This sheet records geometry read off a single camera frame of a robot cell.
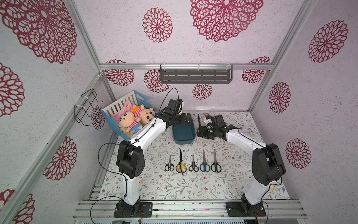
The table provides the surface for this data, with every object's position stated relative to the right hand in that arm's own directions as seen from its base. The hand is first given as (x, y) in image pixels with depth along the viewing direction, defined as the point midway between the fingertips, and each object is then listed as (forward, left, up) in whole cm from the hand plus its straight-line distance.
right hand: (200, 133), depth 92 cm
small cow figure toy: (-29, +37, -9) cm, 48 cm away
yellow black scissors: (-20, +12, -11) cm, 25 cm away
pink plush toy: (+9, +51, +6) cm, 53 cm away
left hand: (+5, +10, +9) cm, 15 cm away
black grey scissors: (-19, +4, -12) cm, 23 cm away
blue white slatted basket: (+31, +50, +5) cm, 59 cm away
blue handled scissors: (-18, -3, -12) cm, 22 cm away
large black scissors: (-15, -10, -13) cm, 22 cm away
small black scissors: (-18, +20, -11) cm, 29 cm away
